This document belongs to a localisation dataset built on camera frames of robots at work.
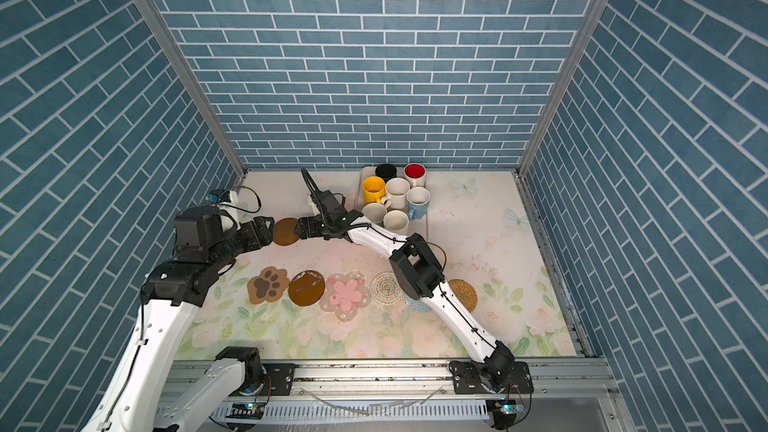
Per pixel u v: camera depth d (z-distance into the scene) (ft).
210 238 1.75
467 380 2.41
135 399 1.25
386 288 2.91
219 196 1.96
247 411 2.37
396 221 3.23
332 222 2.65
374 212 3.26
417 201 3.33
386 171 3.53
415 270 2.10
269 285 2.92
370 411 2.31
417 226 3.28
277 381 2.45
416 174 3.67
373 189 3.45
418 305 2.84
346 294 2.92
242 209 1.80
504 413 2.34
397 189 3.54
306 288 2.95
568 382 2.47
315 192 2.94
